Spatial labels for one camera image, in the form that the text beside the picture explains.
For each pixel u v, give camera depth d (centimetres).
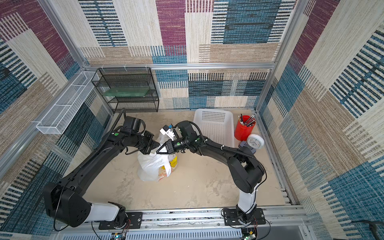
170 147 70
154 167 72
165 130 74
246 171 48
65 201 39
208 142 61
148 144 69
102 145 51
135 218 75
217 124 111
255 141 95
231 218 73
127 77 101
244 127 92
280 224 74
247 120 98
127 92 96
